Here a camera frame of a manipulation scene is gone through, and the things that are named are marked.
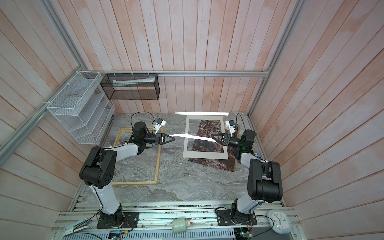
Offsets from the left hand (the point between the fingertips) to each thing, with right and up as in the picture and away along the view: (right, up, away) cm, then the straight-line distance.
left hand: (174, 141), depth 81 cm
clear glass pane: (+2, +12, +33) cm, 35 cm away
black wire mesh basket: (-33, +38, +23) cm, 55 cm away
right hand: (+21, +2, 0) cm, 21 cm away
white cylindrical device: (+4, -36, -16) cm, 40 cm away
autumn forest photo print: (+21, +7, +29) cm, 37 cm away
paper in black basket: (-35, +35, +8) cm, 50 cm away
